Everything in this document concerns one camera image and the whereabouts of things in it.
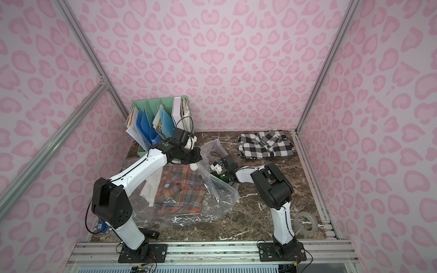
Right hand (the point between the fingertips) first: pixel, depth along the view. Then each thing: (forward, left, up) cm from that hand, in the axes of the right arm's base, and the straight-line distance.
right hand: (205, 185), depth 91 cm
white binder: (+32, +17, +23) cm, 43 cm away
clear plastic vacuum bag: (-9, -8, +6) cm, 14 cm away
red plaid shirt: (-5, +12, +3) cm, 13 cm away
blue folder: (+29, +23, +17) cm, 40 cm away
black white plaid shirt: (+30, -34, -2) cm, 46 cm away
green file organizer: (+34, +34, +15) cm, 51 cm away
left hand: (+9, 0, +15) cm, 17 cm away
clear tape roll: (-16, -52, -1) cm, 54 cm away
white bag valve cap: (+8, +6, +7) cm, 12 cm away
